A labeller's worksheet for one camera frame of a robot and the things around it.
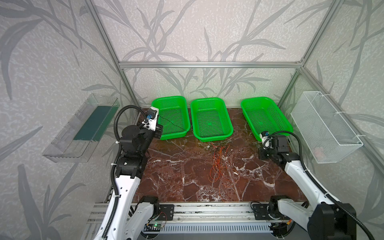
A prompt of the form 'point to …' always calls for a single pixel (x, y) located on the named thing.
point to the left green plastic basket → (173, 116)
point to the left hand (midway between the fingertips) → (159, 110)
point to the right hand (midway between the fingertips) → (261, 144)
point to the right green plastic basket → (263, 115)
